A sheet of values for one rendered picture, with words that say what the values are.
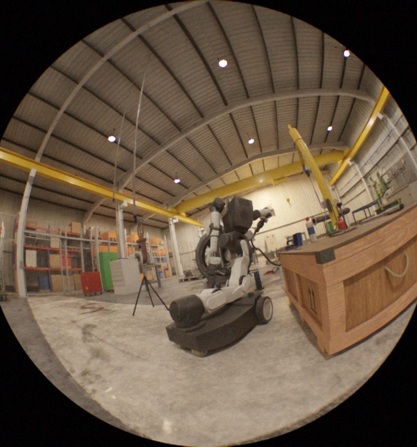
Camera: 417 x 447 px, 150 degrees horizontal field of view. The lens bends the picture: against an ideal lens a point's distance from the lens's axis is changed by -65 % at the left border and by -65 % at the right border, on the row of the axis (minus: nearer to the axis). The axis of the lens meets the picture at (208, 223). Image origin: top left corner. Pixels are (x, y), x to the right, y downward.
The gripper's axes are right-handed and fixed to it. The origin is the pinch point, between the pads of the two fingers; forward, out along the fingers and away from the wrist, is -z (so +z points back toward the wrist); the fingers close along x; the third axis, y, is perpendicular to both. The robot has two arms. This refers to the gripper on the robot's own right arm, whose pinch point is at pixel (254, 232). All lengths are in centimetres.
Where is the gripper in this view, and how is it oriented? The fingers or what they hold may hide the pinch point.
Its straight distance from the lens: 219.3
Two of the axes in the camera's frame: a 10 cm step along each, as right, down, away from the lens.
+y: 8.2, 5.7, -0.8
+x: -0.8, -0.4, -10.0
